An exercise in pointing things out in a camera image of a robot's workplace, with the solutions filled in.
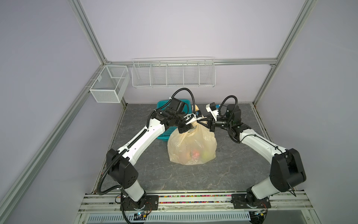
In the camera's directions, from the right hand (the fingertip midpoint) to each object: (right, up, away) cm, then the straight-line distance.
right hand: (197, 121), depth 76 cm
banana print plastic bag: (0, -16, +10) cm, 19 cm away
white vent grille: (-14, -49, -6) cm, 51 cm away
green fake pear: (+7, -21, +9) cm, 24 cm away
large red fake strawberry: (0, -21, +10) cm, 23 cm away
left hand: (-4, -2, +1) cm, 4 cm away
